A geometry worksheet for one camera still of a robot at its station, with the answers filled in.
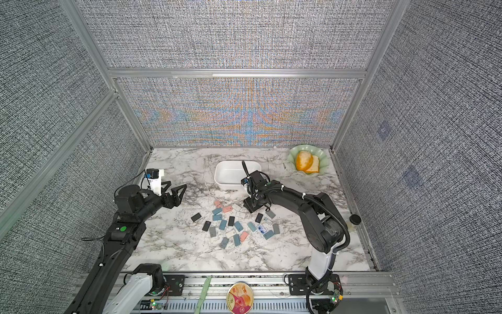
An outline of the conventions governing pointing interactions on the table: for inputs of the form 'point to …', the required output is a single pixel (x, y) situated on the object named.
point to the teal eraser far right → (268, 234)
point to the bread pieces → (307, 162)
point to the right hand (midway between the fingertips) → (251, 198)
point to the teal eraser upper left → (216, 217)
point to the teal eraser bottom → (236, 240)
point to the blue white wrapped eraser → (263, 229)
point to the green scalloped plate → (315, 150)
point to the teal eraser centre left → (223, 224)
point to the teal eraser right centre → (252, 227)
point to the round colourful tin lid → (240, 298)
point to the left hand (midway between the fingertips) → (180, 182)
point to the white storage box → (228, 174)
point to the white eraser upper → (236, 207)
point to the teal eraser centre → (238, 226)
